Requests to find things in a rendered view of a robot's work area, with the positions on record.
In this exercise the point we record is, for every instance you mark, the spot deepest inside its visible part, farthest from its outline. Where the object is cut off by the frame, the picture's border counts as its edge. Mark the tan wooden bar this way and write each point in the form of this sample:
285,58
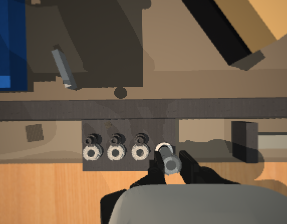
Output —
238,28

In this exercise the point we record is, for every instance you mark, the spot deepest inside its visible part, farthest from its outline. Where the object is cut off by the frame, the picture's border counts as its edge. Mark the blue drill press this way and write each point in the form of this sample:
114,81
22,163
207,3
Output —
13,55

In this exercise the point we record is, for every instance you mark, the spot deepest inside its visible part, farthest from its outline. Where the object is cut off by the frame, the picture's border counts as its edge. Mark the dark grey plate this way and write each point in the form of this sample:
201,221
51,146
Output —
124,144

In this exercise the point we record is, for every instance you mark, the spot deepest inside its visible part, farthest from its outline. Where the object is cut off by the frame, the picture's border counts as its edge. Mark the grey flanged bushing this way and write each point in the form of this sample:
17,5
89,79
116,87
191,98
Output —
171,161

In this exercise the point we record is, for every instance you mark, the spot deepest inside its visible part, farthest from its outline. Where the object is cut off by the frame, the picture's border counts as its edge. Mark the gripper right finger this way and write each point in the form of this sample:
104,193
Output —
192,173

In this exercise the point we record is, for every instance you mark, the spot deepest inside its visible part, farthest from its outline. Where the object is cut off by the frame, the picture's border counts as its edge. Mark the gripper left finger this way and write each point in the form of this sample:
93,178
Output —
156,175

